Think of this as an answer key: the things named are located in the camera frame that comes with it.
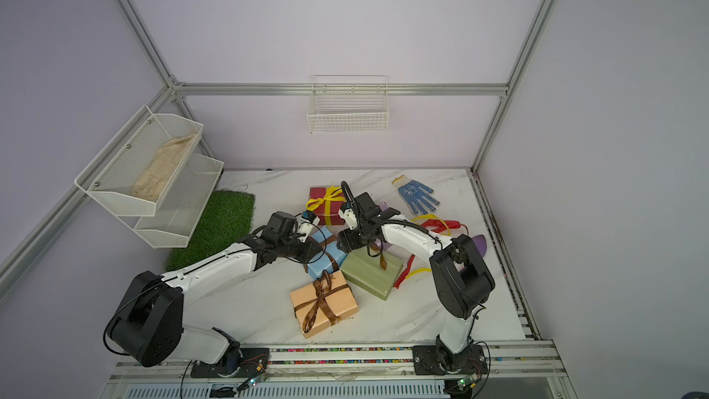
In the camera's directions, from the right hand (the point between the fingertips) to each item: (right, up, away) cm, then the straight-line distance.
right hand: (349, 245), depth 89 cm
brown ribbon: (-7, +2, 0) cm, 7 cm away
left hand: (-10, -1, -2) cm, 11 cm away
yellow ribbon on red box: (-7, +16, +12) cm, 22 cm away
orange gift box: (-1, -14, -11) cm, 18 cm away
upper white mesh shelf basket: (-59, +23, -15) cm, 65 cm away
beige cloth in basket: (-54, +21, -13) cm, 60 cm away
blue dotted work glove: (+25, +17, +22) cm, 38 cm away
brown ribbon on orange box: (-8, -11, -9) cm, 16 cm away
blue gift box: (-8, -5, -5) cm, 11 cm away
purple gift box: (+8, +5, -24) cm, 26 cm away
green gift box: (+5, -6, -3) cm, 8 cm away
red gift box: (-5, +9, +8) cm, 13 cm away
